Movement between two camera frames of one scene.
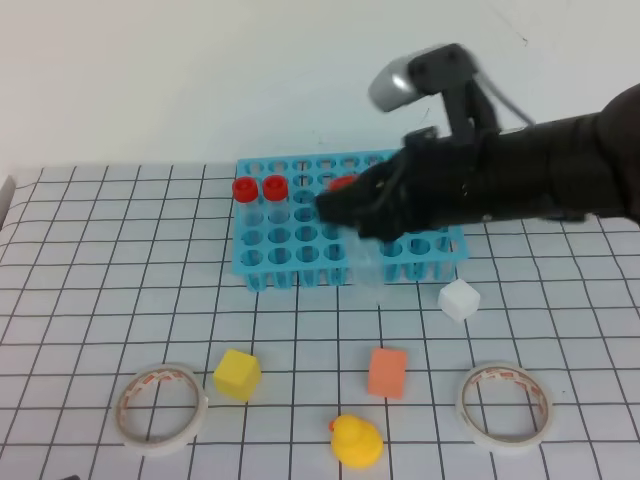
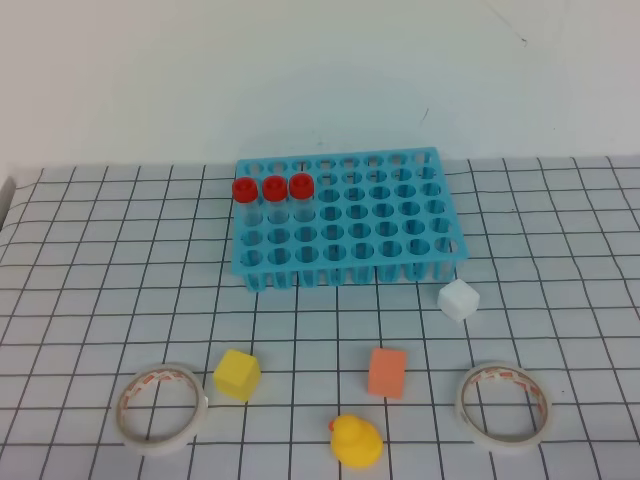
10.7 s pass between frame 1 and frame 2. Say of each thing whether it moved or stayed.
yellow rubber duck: stayed
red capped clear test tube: moved
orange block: stayed
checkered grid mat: stayed
